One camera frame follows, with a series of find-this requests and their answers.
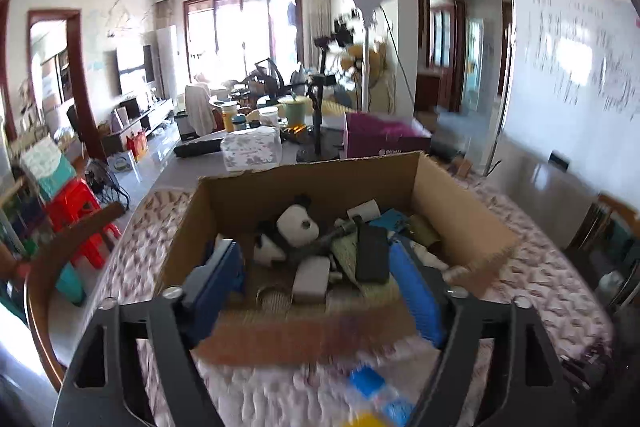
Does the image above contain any teal box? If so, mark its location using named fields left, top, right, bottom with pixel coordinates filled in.
left=20, top=137, right=76, bottom=200

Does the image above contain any wooden door frame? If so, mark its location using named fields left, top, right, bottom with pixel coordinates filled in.
left=27, top=8, right=106, bottom=160

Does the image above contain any white cloth draped chair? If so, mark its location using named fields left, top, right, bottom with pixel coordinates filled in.
left=185, top=84, right=218, bottom=135

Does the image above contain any yellow bladed standing fan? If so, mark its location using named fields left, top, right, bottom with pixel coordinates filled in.
left=340, top=42, right=388, bottom=80

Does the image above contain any wooden chair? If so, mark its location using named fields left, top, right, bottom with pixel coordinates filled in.
left=570, top=193, right=640, bottom=268
left=25, top=202, right=126, bottom=390

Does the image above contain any flat screen television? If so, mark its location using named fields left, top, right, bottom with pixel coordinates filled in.
left=116, top=44, right=156, bottom=98

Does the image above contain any floral tissue box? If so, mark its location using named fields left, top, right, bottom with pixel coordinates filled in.
left=220, top=127, right=282, bottom=172

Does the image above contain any black oblong case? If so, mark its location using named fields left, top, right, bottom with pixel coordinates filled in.
left=172, top=139, right=223, bottom=158

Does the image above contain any blue capped spray bottle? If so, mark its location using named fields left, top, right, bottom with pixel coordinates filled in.
left=347, top=364, right=416, bottom=427

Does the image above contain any white power adapter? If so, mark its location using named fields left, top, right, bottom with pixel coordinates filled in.
left=291, top=255, right=332, bottom=305

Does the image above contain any green ceramic jar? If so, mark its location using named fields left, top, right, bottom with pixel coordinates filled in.
left=277, top=94, right=315, bottom=124

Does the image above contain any blue case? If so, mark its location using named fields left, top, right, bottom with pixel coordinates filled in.
left=370, top=208, right=411, bottom=235

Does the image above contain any printed cardboard box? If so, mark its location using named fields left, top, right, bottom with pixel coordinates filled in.
left=157, top=151, right=521, bottom=367

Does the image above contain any white standing air conditioner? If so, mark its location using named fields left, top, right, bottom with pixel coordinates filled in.
left=155, top=26, right=178, bottom=100

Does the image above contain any black desk stand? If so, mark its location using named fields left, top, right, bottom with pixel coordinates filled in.
left=297, top=74, right=341, bottom=162

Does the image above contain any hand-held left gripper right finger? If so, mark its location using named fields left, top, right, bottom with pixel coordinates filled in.
left=389, top=241, right=576, bottom=427

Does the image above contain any glass balcony door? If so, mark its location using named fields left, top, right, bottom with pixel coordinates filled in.
left=182, top=0, right=303, bottom=98

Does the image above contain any purple box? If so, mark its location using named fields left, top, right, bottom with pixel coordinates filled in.
left=342, top=112, right=433, bottom=160

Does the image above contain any black floor fan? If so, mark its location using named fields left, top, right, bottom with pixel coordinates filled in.
left=85, top=159, right=130, bottom=208

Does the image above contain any wooden glazed door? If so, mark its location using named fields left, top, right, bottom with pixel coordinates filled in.
left=425, top=0, right=466, bottom=112

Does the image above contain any red plastic stool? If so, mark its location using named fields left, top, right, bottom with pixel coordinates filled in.
left=45, top=179, right=123, bottom=270

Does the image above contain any green and yellow packet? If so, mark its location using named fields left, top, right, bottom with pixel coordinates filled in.
left=330, top=234, right=362, bottom=280

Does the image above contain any panda plush toy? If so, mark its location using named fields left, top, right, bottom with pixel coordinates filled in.
left=251, top=194, right=321, bottom=265

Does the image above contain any whiteboard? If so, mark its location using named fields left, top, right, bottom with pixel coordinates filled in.
left=492, top=0, right=640, bottom=158

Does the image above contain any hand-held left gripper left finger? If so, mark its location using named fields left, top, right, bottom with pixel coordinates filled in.
left=52, top=239, right=247, bottom=427

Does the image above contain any yellow lidded cup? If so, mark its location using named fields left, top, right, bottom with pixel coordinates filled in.
left=220, top=101, right=238, bottom=132

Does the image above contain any grey handled tool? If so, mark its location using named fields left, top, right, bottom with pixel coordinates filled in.
left=287, top=217, right=363, bottom=260

